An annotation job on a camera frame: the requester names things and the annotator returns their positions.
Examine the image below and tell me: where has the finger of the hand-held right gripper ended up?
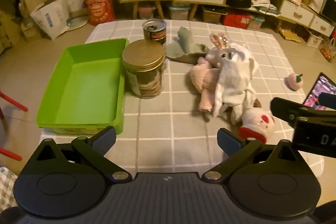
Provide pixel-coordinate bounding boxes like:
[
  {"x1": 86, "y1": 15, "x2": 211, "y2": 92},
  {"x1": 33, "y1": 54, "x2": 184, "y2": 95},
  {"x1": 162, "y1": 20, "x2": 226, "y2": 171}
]
[
  {"x1": 318, "y1": 92, "x2": 336, "y2": 110},
  {"x1": 270, "y1": 97, "x2": 315, "y2": 126}
]

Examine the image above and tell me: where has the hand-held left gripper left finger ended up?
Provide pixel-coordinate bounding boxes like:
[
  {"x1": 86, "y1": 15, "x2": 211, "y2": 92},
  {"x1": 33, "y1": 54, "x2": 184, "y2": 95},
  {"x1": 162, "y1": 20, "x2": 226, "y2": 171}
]
[{"x1": 35, "y1": 126, "x2": 132, "y2": 183}]

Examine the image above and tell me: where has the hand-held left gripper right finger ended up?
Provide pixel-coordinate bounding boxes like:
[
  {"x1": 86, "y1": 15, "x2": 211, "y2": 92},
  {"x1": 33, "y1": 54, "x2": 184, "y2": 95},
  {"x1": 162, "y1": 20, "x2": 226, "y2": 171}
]
[{"x1": 202, "y1": 127, "x2": 301, "y2": 184}]

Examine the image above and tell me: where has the white snowman plush red scarf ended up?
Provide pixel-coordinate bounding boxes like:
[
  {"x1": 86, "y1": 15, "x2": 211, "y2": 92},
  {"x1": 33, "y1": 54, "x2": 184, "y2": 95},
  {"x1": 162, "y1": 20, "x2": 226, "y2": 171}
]
[{"x1": 236, "y1": 106, "x2": 276, "y2": 144}]

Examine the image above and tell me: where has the green plastic tray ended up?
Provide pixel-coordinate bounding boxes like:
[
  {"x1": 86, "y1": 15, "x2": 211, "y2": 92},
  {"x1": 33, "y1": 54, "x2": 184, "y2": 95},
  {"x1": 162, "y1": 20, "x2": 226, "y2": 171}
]
[{"x1": 35, "y1": 38, "x2": 130, "y2": 135}]

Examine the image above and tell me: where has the pink plush toy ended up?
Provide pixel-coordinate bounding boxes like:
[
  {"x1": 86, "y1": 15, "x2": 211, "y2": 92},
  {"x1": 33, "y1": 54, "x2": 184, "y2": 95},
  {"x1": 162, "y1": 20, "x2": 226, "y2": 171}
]
[{"x1": 189, "y1": 56, "x2": 223, "y2": 112}]

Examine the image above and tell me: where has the rabbit plush with pink ears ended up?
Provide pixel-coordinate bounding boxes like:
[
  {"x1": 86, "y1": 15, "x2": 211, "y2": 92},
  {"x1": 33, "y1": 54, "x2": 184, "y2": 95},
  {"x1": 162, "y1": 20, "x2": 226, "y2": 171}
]
[{"x1": 205, "y1": 33, "x2": 237, "y2": 69}]

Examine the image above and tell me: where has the tablet with lit screen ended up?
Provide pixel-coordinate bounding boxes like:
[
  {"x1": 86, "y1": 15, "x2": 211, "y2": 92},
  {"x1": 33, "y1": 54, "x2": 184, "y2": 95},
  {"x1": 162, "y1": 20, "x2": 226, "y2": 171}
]
[{"x1": 302, "y1": 72, "x2": 336, "y2": 111}]

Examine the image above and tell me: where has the pink peach plush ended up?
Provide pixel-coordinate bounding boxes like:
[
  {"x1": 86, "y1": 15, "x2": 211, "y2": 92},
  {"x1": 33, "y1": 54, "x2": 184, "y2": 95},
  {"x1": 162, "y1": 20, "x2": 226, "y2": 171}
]
[{"x1": 286, "y1": 73, "x2": 303, "y2": 90}]

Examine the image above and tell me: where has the grey checked tablecloth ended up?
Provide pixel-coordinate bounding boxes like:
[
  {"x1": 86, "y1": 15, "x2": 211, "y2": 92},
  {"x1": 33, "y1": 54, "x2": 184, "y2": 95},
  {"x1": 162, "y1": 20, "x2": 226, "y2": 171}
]
[{"x1": 43, "y1": 20, "x2": 324, "y2": 185}]

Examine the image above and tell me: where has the glass jar with gold lid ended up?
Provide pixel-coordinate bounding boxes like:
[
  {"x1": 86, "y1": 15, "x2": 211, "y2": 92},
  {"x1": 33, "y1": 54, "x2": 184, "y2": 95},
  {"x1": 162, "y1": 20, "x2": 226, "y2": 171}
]
[{"x1": 121, "y1": 39, "x2": 166, "y2": 99}]

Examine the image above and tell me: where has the egg carton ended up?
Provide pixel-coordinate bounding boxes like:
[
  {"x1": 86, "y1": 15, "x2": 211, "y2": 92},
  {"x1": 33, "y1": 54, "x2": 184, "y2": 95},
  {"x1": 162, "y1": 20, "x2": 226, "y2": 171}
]
[{"x1": 280, "y1": 28, "x2": 307, "y2": 43}]

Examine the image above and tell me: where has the low long wooden cabinet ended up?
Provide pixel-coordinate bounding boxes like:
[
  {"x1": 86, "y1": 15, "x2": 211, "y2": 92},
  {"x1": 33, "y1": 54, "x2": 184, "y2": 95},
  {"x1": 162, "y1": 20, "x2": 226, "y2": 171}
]
[{"x1": 226, "y1": 0, "x2": 336, "y2": 38}]

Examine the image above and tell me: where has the red box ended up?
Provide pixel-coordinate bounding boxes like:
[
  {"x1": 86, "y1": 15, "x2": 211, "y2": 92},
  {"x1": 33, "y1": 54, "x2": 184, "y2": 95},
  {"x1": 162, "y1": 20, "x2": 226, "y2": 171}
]
[{"x1": 223, "y1": 13, "x2": 250, "y2": 28}]

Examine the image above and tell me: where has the grey green cloth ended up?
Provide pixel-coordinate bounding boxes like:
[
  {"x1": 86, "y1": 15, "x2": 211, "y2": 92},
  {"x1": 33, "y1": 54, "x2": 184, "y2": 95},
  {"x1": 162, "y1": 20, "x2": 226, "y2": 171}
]
[{"x1": 167, "y1": 27, "x2": 209, "y2": 63}]

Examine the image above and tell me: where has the tall printed tin can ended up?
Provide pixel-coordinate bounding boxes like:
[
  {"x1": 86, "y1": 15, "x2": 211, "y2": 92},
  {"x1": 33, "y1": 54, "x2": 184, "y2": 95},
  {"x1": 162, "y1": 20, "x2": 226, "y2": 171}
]
[{"x1": 142, "y1": 19, "x2": 168, "y2": 46}]

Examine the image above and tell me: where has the white paper bag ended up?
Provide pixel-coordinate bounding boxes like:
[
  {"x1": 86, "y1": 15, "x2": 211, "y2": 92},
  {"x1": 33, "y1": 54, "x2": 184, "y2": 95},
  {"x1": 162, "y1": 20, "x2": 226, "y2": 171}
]
[{"x1": 30, "y1": 0, "x2": 70, "y2": 40}]

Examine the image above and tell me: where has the orange printed bag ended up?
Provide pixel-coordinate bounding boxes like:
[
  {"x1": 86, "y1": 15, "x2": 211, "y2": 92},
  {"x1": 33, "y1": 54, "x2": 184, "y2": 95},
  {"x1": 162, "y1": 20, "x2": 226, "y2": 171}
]
[{"x1": 82, "y1": 0, "x2": 116, "y2": 26}]

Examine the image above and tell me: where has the clear storage box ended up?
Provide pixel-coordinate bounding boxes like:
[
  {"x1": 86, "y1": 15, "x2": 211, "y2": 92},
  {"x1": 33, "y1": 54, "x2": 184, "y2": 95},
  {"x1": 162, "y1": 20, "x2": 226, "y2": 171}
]
[{"x1": 168, "y1": 5, "x2": 191, "y2": 20}]

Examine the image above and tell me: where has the red chair frame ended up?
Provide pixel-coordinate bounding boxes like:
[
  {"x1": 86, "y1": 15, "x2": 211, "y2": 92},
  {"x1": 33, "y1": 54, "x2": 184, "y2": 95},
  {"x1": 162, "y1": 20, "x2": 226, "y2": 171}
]
[{"x1": 0, "y1": 90, "x2": 28, "y2": 161}]

